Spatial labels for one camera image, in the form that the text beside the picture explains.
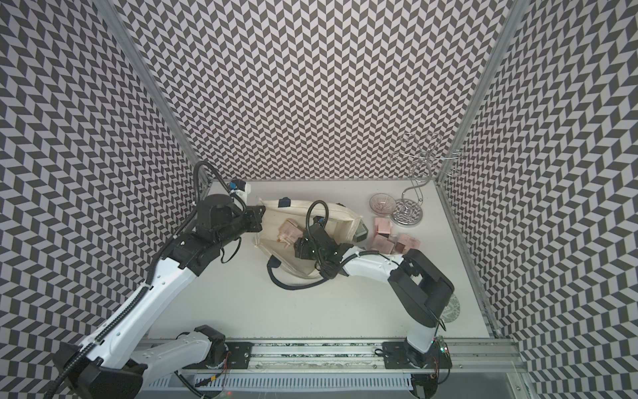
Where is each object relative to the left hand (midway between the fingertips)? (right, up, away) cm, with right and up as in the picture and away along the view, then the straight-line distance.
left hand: (265, 211), depth 73 cm
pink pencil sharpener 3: (+48, -13, +20) cm, 53 cm away
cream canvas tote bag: (+24, -4, +10) cm, 26 cm away
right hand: (+9, -14, +15) cm, 22 cm away
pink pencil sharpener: (+40, -7, +24) cm, 47 cm away
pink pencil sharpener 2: (+38, -13, +18) cm, 45 cm away
